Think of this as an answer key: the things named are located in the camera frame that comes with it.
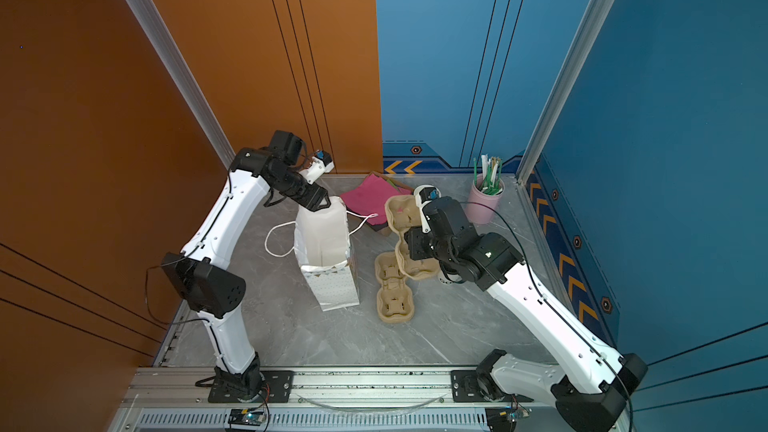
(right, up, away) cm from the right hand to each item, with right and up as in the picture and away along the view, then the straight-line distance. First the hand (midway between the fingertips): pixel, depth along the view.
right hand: (406, 235), depth 69 cm
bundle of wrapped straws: (+28, +17, +30) cm, 45 cm away
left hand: (-23, +10, +13) cm, 28 cm away
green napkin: (-3, +14, +43) cm, 45 cm away
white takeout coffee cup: (+12, -16, +21) cm, 29 cm away
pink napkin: (-12, +9, +43) cm, 45 cm away
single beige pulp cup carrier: (-1, +5, +5) cm, 7 cm away
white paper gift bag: (-26, -7, +24) cm, 36 cm away
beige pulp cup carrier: (-3, -20, +16) cm, 26 cm away
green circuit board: (-38, -44, +2) cm, 58 cm away
